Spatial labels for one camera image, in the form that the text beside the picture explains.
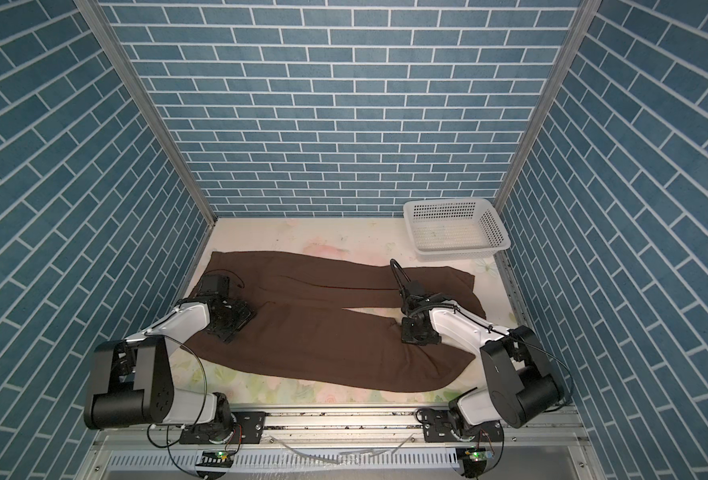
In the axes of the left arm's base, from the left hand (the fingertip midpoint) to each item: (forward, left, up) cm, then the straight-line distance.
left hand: (251, 318), depth 91 cm
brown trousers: (-4, -16, 0) cm, 17 cm away
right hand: (-7, -48, 0) cm, 49 cm away
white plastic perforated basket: (+42, -74, -4) cm, 85 cm away
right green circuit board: (-36, -62, -1) cm, 72 cm away
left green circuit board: (-35, 0, -4) cm, 35 cm away
